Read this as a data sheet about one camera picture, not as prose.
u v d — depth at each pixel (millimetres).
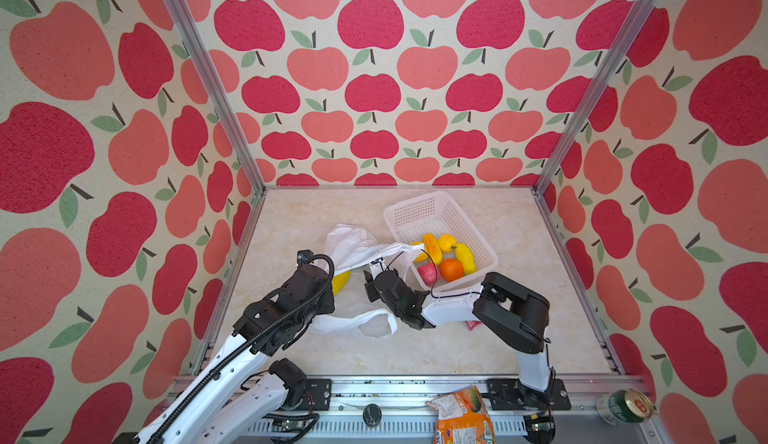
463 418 680
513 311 520
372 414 631
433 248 980
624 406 639
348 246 823
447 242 975
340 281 913
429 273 913
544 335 525
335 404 736
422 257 976
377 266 766
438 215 1110
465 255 954
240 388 452
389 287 681
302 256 634
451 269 915
